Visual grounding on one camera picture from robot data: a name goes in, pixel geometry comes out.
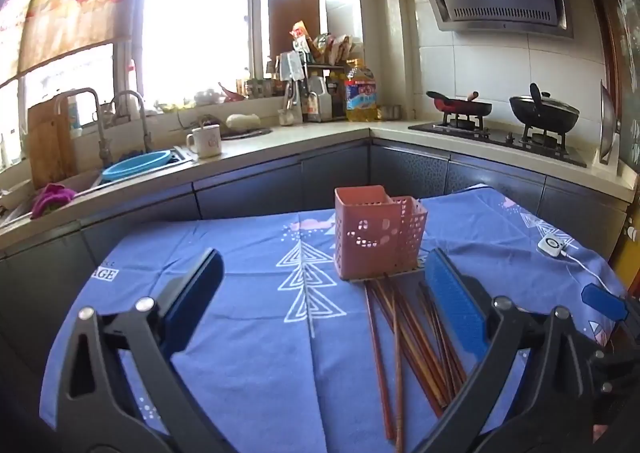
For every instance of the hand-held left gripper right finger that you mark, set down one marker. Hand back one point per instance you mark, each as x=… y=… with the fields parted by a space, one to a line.
x=457 y=303

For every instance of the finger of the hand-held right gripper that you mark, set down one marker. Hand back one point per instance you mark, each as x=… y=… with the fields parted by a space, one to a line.
x=612 y=383
x=602 y=300

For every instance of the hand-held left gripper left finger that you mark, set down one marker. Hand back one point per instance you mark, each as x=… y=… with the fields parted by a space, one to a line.
x=195 y=303

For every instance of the bunch of brown chopsticks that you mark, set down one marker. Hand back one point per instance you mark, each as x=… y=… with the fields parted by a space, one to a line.
x=397 y=358

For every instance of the pink plastic utensil holder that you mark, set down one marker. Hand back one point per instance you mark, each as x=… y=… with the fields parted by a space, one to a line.
x=360 y=233

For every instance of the blue printed tablecloth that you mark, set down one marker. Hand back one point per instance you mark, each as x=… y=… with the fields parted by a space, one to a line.
x=260 y=333

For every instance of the white square device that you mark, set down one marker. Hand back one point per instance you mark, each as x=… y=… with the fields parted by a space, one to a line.
x=551 y=245

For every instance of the blue plastic basin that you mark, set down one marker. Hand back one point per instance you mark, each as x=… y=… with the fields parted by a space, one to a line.
x=135 y=165

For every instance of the steel sink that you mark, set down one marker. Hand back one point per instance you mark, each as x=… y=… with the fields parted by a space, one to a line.
x=85 y=183

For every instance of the white mug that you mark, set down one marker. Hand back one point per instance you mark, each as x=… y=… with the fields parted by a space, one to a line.
x=207 y=140

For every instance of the black gas stove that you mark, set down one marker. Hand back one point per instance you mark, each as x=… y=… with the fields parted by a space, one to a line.
x=500 y=139

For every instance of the steel pan lid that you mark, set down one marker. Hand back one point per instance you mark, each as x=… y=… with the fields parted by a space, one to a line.
x=607 y=128

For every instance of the pink cloth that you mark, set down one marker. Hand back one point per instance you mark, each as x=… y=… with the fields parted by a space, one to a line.
x=50 y=198

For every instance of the steel faucet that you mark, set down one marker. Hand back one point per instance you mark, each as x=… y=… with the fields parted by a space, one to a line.
x=101 y=138
x=146 y=130

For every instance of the white bundle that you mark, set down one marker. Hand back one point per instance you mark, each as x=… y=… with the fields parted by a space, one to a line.
x=243 y=120

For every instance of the red frying pan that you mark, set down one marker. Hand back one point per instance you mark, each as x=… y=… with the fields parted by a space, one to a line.
x=467 y=108

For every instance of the black wok with lid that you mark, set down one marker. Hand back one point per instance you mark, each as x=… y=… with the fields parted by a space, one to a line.
x=545 y=113

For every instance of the wooden cutting board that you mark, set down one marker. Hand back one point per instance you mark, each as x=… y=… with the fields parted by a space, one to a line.
x=47 y=148

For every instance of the row of small jars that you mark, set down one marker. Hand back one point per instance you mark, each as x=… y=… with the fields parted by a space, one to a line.
x=255 y=89

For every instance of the yellow cooking oil bottle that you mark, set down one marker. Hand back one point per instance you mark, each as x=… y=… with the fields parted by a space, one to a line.
x=361 y=98

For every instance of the white plastic jug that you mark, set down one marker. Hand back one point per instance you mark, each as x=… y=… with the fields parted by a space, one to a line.
x=317 y=103

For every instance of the black spice rack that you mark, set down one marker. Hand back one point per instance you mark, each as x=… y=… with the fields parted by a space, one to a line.
x=337 y=83

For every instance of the steel cleaver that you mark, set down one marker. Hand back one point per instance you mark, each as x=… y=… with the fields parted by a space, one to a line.
x=290 y=65

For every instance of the dark patterned door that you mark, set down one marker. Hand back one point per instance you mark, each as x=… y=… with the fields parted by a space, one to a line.
x=625 y=33

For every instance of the row of snack packets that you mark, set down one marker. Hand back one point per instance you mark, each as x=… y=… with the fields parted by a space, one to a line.
x=337 y=48

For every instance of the orange packet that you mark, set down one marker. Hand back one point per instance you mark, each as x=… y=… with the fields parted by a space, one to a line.
x=301 y=35

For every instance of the dark brown board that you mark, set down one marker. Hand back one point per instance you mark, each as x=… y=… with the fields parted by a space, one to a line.
x=292 y=18

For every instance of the fruit print roller blind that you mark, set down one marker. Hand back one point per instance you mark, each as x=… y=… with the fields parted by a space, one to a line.
x=65 y=8

